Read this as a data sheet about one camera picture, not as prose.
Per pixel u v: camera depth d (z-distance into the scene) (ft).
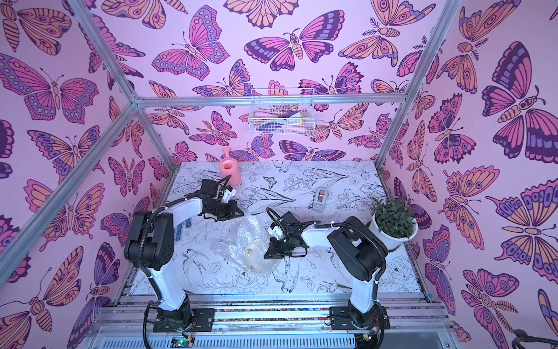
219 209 2.75
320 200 3.31
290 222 2.51
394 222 2.60
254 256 2.83
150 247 1.66
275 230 2.87
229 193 3.01
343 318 2.40
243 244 2.95
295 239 2.31
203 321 2.41
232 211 2.80
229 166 3.52
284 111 3.12
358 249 1.62
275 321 2.44
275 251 2.57
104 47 2.54
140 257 1.53
